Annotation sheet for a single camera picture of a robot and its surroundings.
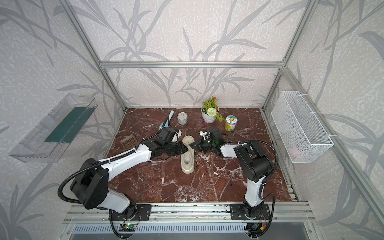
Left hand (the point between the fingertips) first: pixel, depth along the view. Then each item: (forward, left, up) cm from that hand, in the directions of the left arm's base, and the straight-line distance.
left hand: (190, 146), depth 84 cm
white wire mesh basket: (-7, -49, +23) cm, 54 cm away
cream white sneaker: (-3, +2, -9) cm, 10 cm away
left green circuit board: (-37, +29, -14) cm, 49 cm away
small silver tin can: (+28, +8, -9) cm, 30 cm away
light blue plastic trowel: (+34, +18, -13) cm, 40 cm away
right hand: (+5, +1, -3) cm, 5 cm away
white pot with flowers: (+26, -12, +1) cm, 28 cm away
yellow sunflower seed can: (+22, -27, -5) cm, 35 cm away
